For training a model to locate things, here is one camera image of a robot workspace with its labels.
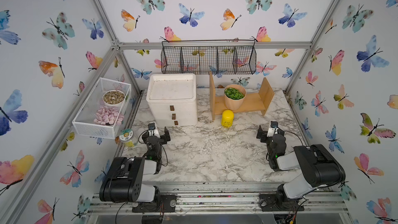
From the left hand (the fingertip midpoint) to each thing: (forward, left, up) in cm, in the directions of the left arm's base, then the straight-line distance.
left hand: (158, 127), depth 90 cm
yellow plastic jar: (+6, -40, 0) cm, 41 cm away
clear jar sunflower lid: (-6, +17, -1) cm, 18 cm away
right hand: (0, -65, 0) cm, 65 cm away
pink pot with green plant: (+14, -44, +11) cm, 48 cm away
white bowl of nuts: (+1, +16, +24) cm, 29 cm away
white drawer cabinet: (+10, -9, +14) cm, 19 cm away
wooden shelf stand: (+19, -62, -2) cm, 65 cm away
